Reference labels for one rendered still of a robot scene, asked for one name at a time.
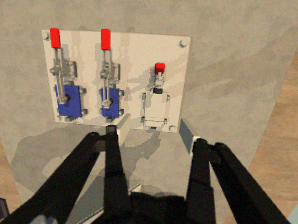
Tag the blue rectangular block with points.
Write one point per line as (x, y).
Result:
(113, 111)
(74, 106)

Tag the toggle clamp with red handle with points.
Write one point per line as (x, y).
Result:
(114, 67)

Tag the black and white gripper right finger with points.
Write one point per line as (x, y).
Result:
(247, 200)

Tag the red-handled toggle clamp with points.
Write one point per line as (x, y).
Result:
(157, 72)

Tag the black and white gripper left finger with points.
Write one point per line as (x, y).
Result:
(55, 199)

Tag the grey toggle clamp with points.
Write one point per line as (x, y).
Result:
(69, 68)

